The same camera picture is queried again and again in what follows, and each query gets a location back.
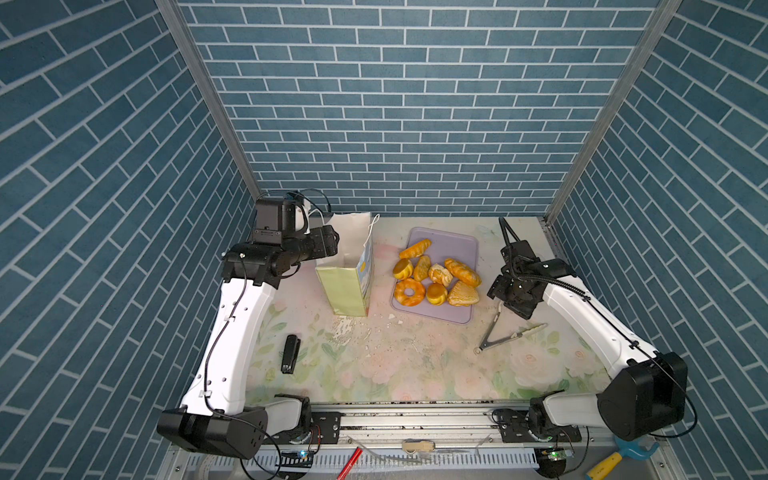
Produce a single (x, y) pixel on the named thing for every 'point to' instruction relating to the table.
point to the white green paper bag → (347, 275)
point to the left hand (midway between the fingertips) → (327, 236)
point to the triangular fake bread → (462, 294)
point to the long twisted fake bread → (416, 249)
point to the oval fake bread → (422, 268)
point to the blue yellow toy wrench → (633, 449)
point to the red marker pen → (350, 464)
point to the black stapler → (290, 354)
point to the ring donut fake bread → (409, 300)
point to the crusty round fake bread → (440, 275)
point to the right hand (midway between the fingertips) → (496, 296)
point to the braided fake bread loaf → (462, 273)
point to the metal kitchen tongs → (522, 333)
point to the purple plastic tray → (446, 244)
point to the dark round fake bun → (403, 269)
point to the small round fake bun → (436, 294)
